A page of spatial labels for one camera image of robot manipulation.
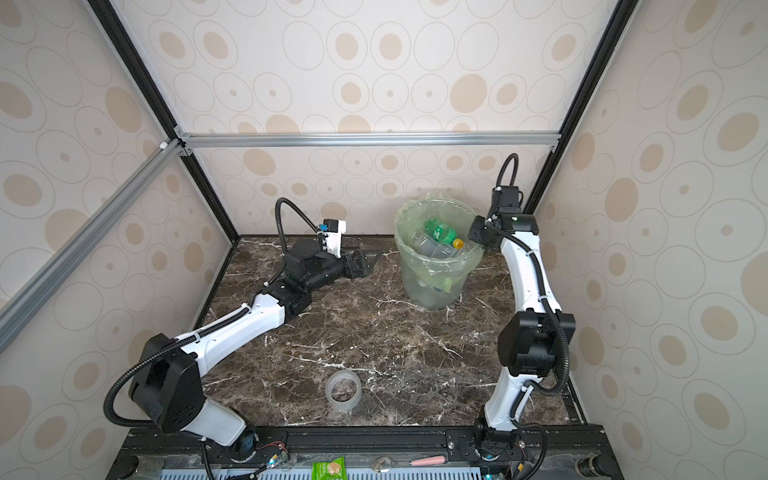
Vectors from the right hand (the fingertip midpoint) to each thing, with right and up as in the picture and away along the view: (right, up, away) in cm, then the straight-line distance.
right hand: (479, 230), depth 87 cm
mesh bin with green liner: (-14, -15, -1) cm, 20 cm away
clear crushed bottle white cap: (-14, -5, +3) cm, 15 cm away
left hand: (-29, -6, -13) cm, 32 cm away
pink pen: (-16, -57, -15) cm, 61 cm away
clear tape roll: (-40, -41, -5) cm, 57 cm away
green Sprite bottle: (-10, -1, +3) cm, 10 cm away
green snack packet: (-38, -58, -18) cm, 71 cm away
